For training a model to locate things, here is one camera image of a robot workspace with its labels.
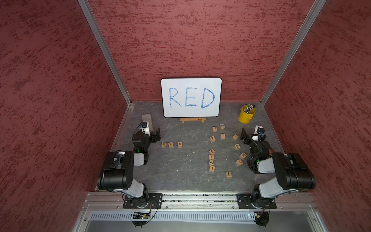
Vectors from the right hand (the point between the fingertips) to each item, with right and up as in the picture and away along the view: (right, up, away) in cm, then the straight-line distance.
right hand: (249, 130), depth 90 cm
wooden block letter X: (-8, -19, -4) cm, 21 cm away
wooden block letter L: (-25, -19, -4) cm, 31 cm away
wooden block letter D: (-45, -10, +3) cm, 46 cm away
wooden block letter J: (-20, -1, +11) cm, 23 cm away
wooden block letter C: (-7, -11, +2) cm, 14 cm away
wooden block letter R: (-55, -10, +3) cm, 56 cm away
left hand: (-63, -1, +4) cm, 63 cm away
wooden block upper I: (-24, -14, 0) cm, 27 cm away
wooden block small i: (-15, -25, -9) cm, 31 cm away
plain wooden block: (-6, -6, +8) cm, 12 cm away
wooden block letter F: (-22, -7, +6) cm, 24 cm away
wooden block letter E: (-51, -10, +3) cm, 52 cm away
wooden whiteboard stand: (-43, +6, +16) cm, 46 cm away
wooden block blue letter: (-14, +1, +14) cm, 20 cm away
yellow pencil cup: (+2, +10, +10) cm, 14 cm away
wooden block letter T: (-25, -16, -2) cm, 30 cm away
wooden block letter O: (-15, -5, +8) cm, 18 cm away
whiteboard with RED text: (-37, +22, +8) cm, 43 cm away
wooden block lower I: (-25, -22, -7) cm, 34 cm away
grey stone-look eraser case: (-71, +8, +17) cm, 73 cm away
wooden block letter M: (-4, -16, -1) cm, 17 cm away
